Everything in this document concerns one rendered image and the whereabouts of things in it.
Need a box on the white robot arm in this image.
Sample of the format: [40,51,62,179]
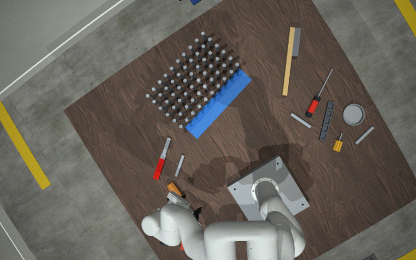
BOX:
[141,177,306,260]

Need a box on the orange-brown hexagonal prism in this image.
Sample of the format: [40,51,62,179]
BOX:
[167,182,183,196]

